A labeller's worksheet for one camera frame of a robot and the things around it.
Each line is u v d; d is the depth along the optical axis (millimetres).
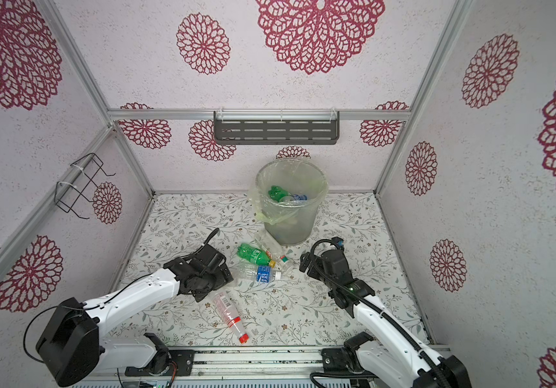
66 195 728
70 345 403
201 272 634
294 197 970
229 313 799
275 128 977
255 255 920
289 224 941
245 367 735
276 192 978
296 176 965
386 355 571
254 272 877
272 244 1001
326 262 630
